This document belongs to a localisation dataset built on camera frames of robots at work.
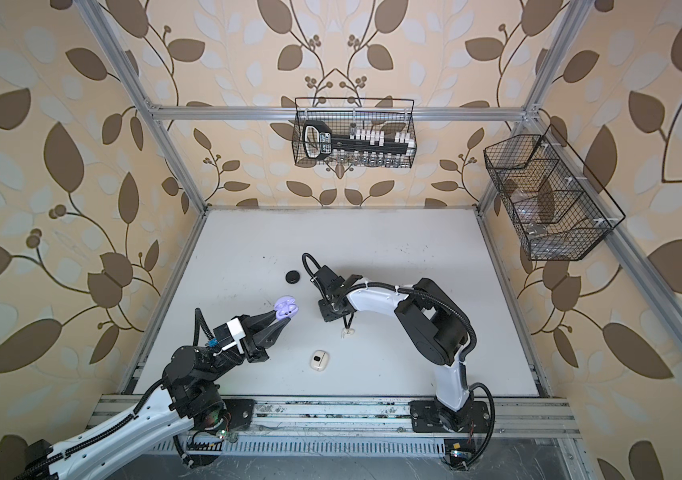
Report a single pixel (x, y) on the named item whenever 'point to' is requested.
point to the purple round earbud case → (285, 307)
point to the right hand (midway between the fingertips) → (331, 312)
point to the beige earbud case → (319, 360)
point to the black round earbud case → (292, 277)
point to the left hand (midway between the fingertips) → (284, 314)
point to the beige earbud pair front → (347, 332)
